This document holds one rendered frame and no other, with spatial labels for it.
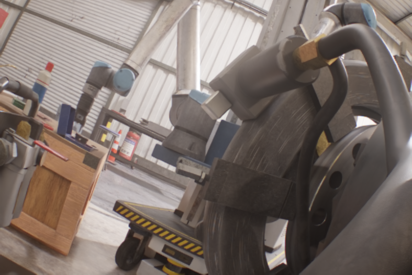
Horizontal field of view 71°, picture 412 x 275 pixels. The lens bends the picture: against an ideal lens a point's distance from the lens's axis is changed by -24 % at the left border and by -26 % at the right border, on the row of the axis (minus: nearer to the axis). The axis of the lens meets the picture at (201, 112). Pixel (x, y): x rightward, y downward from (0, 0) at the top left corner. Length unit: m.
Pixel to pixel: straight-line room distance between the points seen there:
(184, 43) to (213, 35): 7.89
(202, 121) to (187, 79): 0.27
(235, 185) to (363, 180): 0.28
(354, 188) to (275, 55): 0.22
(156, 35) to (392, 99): 1.40
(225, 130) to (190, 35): 0.47
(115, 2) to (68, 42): 1.72
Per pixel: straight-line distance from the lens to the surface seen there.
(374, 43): 0.32
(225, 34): 9.69
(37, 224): 1.35
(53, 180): 1.31
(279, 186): 0.67
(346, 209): 0.46
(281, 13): 1.85
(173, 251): 1.37
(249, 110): 0.68
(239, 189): 0.64
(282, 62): 0.50
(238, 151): 0.68
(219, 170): 0.63
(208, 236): 0.70
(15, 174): 0.79
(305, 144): 0.52
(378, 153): 0.46
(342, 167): 0.69
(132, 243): 1.52
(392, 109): 0.24
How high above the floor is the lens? 0.57
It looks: 9 degrees up
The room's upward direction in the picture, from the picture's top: 24 degrees clockwise
